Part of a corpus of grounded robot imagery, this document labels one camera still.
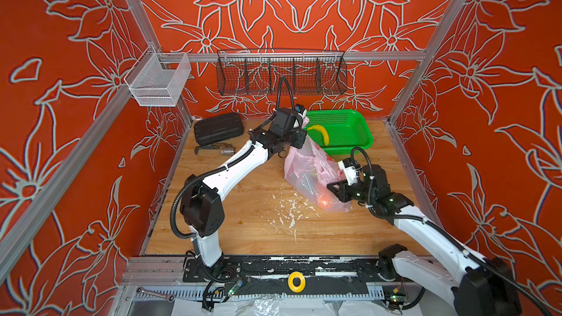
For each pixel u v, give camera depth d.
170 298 0.68
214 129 1.07
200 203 0.45
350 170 0.72
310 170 0.86
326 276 0.73
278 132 0.62
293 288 0.68
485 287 0.39
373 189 0.61
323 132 1.10
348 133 1.13
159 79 0.95
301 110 0.71
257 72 1.00
